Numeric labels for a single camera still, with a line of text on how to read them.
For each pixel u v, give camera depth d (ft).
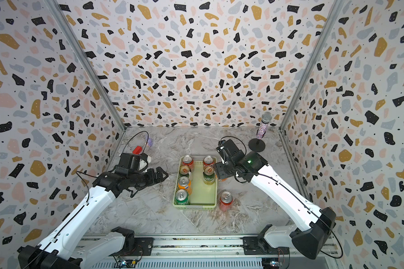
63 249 1.28
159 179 2.25
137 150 3.48
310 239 1.21
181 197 2.55
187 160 3.00
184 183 2.68
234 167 1.67
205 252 2.40
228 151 1.74
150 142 3.60
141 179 2.13
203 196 3.06
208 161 2.95
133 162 1.99
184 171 2.82
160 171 2.30
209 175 2.82
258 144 3.62
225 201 2.54
